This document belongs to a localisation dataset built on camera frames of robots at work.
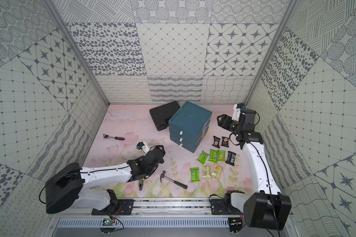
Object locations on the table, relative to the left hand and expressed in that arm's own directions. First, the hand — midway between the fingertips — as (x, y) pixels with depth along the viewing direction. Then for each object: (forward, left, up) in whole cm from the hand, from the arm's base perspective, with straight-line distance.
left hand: (163, 145), depth 83 cm
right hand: (+9, -33, +11) cm, 36 cm away
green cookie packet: (-1, -23, -12) cm, 26 cm away
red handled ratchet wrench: (+12, +42, -11) cm, 45 cm away
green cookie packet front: (0, -36, -12) cm, 38 cm away
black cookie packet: (-1, -41, -12) cm, 43 cm away
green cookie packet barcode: (0, -30, -12) cm, 32 cm away
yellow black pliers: (-17, +12, -12) cm, 24 cm away
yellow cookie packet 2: (-10, -31, -13) cm, 35 cm away
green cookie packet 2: (-13, -18, -13) cm, 26 cm away
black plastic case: (+33, +7, -11) cm, 36 cm away
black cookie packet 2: (+10, -39, -12) cm, 42 cm away
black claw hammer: (-18, -11, -13) cm, 24 cm away
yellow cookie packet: (-9, -25, -12) cm, 29 cm away
